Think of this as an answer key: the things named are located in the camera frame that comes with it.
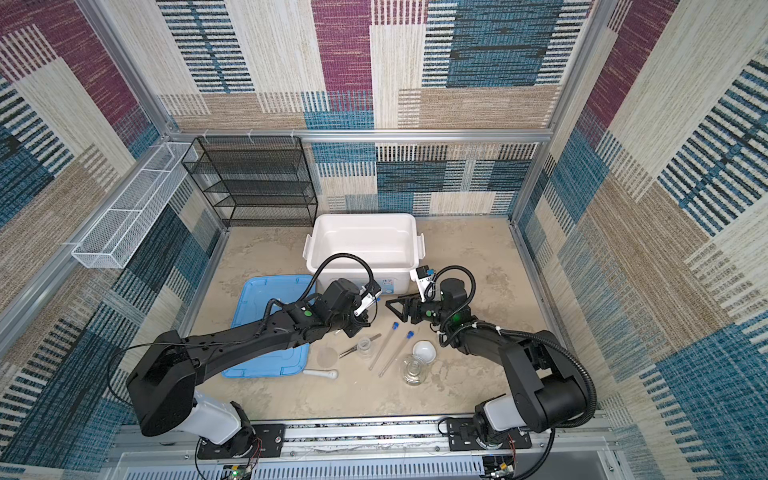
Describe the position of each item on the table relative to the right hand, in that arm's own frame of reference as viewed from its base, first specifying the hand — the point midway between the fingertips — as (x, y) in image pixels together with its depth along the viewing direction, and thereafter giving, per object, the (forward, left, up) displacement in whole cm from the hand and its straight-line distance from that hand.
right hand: (393, 305), depth 85 cm
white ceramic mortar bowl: (-10, -9, -10) cm, 17 cm away
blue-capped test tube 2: (-4, -5, -11) cm, 13 cm away
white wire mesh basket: (+8, +65, +24) cm, 70 cm away
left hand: (0, +8, +1) cm, 8 cm away
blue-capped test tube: (-2, 0, -10) cm, 10 cm away
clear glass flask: (-17, -5, -4) cm, 18 cm away
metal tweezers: (-9, +11, -8) cm, 16 cm away
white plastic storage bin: (+28, 0, -6) cm, 29 cm away
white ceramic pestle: (-15, +19, -9) cm, 26 cm away
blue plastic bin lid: (+7, +45, -10) cm, 47 cm away
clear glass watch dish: (-10, +19, -10) cm, 24 cm away
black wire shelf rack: (+49, +49, +6) cm, 69 cm away
